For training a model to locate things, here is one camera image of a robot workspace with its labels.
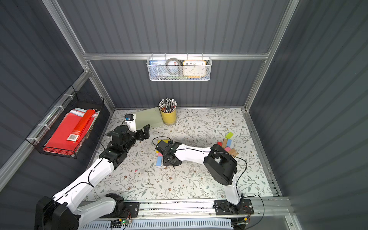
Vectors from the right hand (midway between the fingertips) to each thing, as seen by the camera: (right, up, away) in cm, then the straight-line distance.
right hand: (168, 164), depth 87 cm
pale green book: (-16, +30, +25) cm, 42 cm away
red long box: (-42, +26, -13) cm, 51 cm away
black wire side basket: (-52, +20, -26) cm, 61 cm away
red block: (+35, +11, +13) cm, 39 cm away
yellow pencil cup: (-1, +28, +15) cm, 32 cm away
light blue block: (-6, +1, +4) cm, 7 cm away
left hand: (-13, +25, -9) cm, 29 cm away
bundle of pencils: (-2, +37, +11) cm, 39 cm away
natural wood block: (+38, +11, +12) cm, 41 cm away
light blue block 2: (+41, +11, +12) cm, 45 cm away
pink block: (-6, +4, +6) cm, 10 cm away
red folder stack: (-50, +16, -19) cm, 56 cm away
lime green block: (+43, +16, +17) cm, 49 cm away
